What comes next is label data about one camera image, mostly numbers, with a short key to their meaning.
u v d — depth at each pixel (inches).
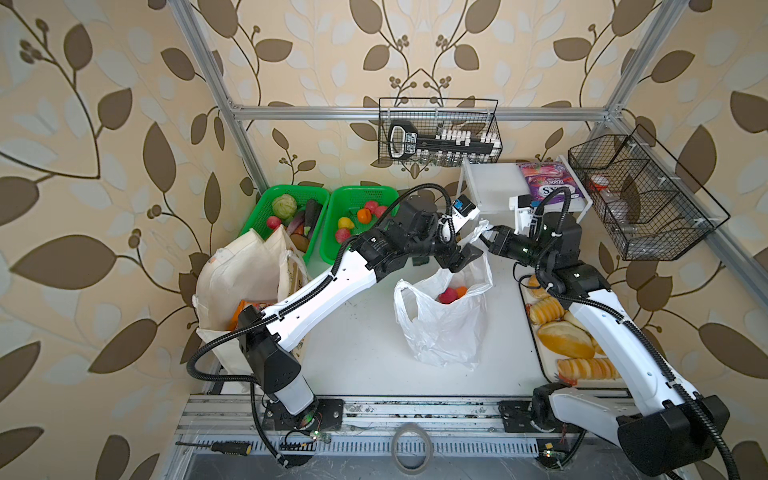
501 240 24.4
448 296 34.0
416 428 29.5
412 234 20.2
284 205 43.9
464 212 21.8
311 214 43.7
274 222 44.0
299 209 45.5
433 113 35.2
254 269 31.9
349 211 46.9
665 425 14.4
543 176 31.1
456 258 23.1
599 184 31.8
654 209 28.4
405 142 33.2
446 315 27.4
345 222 43.2
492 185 31.7
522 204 25.2
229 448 27.2
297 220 43.6
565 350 32.0
